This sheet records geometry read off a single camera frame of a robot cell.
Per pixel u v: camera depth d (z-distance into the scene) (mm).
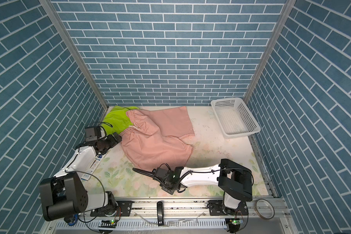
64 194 417
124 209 734
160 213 698
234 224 716
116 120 1046
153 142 929
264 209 746
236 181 439
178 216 722
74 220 698
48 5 693
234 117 1155
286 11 728
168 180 615
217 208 727
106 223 725
